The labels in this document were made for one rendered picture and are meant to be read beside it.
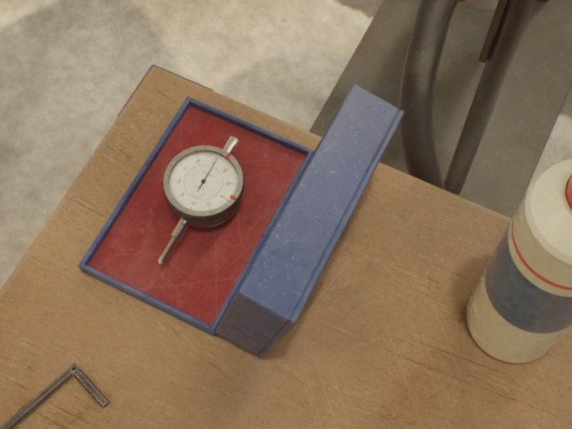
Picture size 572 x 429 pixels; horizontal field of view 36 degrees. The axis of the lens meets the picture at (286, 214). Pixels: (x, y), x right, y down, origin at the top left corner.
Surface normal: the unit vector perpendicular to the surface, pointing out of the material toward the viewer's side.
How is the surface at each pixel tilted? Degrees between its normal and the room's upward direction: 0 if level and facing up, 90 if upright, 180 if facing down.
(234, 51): 0
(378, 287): 0
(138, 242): 0
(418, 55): 36
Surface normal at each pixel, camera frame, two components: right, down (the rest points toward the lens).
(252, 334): -0.44, 0.81
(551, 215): -0.65, -0.19
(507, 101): 0.00, -0.43
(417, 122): 0.04, 0.39
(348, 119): 0.20, -0.33
